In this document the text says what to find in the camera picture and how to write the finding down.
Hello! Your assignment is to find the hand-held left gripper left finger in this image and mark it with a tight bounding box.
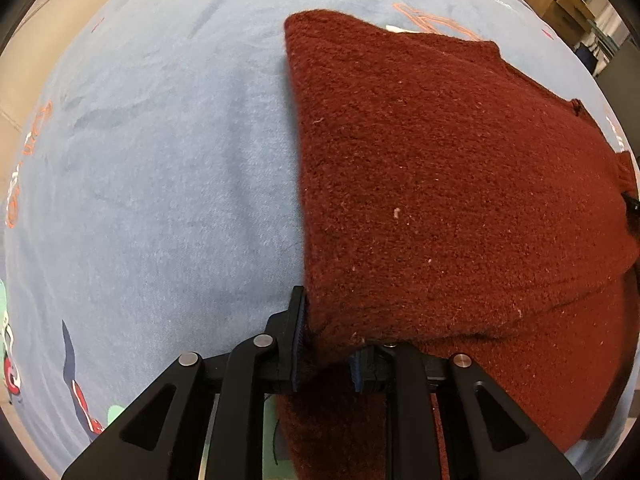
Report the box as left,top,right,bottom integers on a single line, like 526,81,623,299
60,286,308,480

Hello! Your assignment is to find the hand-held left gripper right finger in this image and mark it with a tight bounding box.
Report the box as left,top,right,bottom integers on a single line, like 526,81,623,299
350,343,585,480

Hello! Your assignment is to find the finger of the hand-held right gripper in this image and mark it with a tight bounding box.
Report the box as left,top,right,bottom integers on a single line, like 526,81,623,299
622,191,640,235

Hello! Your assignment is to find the dark red knit sweater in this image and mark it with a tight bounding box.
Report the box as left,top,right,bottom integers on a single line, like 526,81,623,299
272,8,640,480

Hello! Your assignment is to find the grey chair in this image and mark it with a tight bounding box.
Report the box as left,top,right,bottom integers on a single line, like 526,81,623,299
597,37,635,108

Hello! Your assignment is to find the black backpack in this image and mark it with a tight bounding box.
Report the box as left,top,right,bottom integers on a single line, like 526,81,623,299
575,42,602,75

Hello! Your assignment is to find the blue printed bed sheet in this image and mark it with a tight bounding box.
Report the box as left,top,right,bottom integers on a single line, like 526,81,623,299
0,0,640,480

